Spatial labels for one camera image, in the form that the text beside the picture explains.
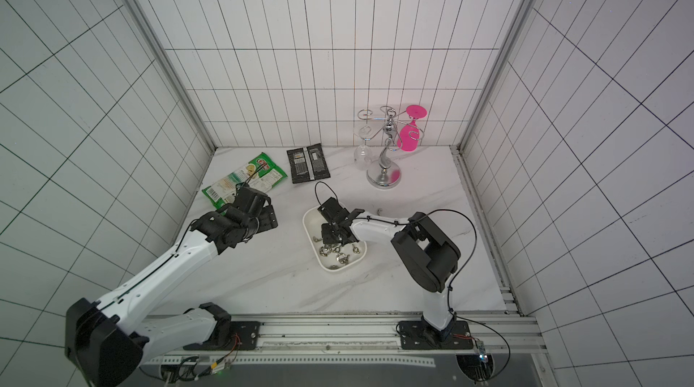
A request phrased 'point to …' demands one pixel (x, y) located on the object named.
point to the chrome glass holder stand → (386, 174)
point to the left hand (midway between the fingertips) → (259, 223)
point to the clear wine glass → (363, 154)
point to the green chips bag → (262, 173)
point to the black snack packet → (307, 164)
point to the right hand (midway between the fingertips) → (320, 238)
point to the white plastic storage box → (331, 257)
